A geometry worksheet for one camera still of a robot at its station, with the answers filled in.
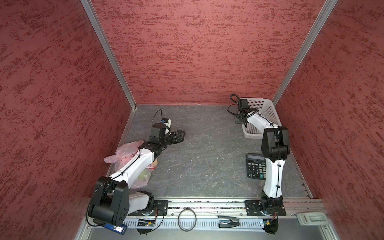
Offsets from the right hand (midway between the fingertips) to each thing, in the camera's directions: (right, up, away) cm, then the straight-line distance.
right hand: (241, 120), depth 103 cm
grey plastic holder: (+24, -47, -33) cm, 63 cm away
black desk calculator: (+4, -27, -16) cm, 32 cm away
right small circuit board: (+4, -51, -34) cm, 61 cm away
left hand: (-42, -10, -17) cm, 47 cm away
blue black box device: (-66, -49, -37) cm, 91 cm away
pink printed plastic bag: (-72, -17, -25) cm, 78 cm away
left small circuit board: (-57, -51, -31) cm, 82 cm away
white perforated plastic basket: (+24, +9, +10) cm, 27 cm away
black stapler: (-18, -49, -34) cm, 62 cm away
